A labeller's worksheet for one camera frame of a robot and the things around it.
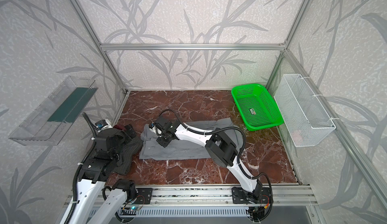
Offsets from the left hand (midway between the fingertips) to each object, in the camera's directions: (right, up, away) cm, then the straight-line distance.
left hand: (127, 124), depth 73 cm
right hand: (+12, -9, +16) cm, 22 cm away
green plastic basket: (+77, +6, +36) cm, 85 cm away
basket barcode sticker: (+73, +5, +35) cm, 81 cm away
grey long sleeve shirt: (+6, -17, +14) cm, 22 cm away
